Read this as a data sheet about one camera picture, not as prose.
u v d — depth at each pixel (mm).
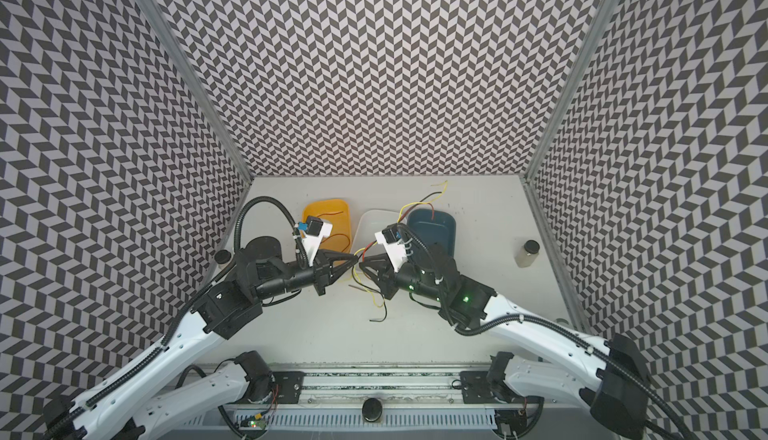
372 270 663
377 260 610
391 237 568
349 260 627
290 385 725
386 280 578
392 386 748
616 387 381
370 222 971
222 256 857
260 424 654
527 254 887
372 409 623
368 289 664
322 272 548
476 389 719
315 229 560
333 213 996
